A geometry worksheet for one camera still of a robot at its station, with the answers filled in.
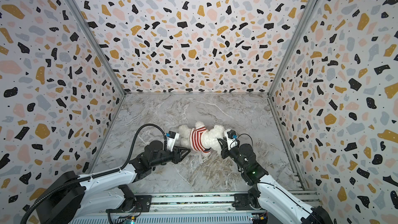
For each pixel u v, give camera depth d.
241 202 0.75
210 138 0.79
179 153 0.73
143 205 0.73
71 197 0.40
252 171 0.62
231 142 0.65
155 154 0.63
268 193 0.54
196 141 0.81
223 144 0.73
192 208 0.73
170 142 0.73
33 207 0.36
